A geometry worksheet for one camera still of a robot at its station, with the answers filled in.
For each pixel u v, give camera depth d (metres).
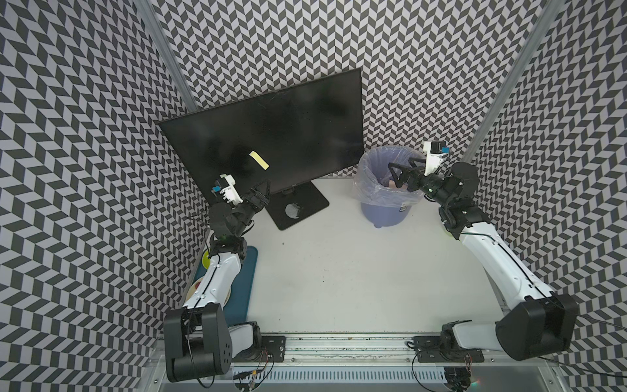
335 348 0.75
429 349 0.72
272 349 0.72
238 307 0.81
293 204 1.08
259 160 0.79
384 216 1.02
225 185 0.67
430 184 0.63
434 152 0.62
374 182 0.81
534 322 0.39
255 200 0.68
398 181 0.65
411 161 0.74
